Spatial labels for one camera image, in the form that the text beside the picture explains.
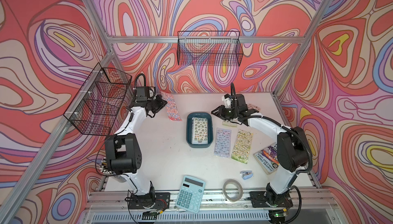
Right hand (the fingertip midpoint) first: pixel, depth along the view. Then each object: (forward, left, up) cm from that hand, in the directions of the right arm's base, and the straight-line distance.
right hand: (213, 116), depth 89 cm
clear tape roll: (-36, -10, -11) cm, 39 cm away
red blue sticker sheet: (+2, +24, +2) cm, 24 cm away
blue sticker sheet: (-11, -6, -14) cm, 18 cm away
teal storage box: (-3, +2, -10) cm, 11 cm away
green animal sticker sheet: (-13, -17, -14) cm, 26 cm away
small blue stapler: (-30, -16, -14) cm, 37 cm away
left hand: (+8, +26, +6) cm, 28 cm away
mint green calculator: (-39, +14, -12) cm, 43 cm away
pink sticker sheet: (+18, -31, -14) cm, 39 cm away
